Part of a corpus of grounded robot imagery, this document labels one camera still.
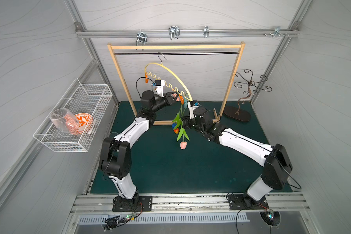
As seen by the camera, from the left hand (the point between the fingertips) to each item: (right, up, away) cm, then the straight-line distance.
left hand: (180, 93), depth 78 cm
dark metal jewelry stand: (+50, -13, +33) cm, 61 cm away
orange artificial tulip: (-2, -22, +14) cm, 26 cm away
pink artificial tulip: (+2, -29, +2) cm, 29 cm away
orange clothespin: (+1, -4, -3) cm, 6 cm away
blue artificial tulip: (-2, -16, +13) cm, 21 cm away
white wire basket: (-50, -3, +2) cm, 50 cm away
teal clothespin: (+3, -6, -4) cm, 8 cm away
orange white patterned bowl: (-45, -15, -11) cm, 48 cm away
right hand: (+1, -13, +2) cm, 13 cm away
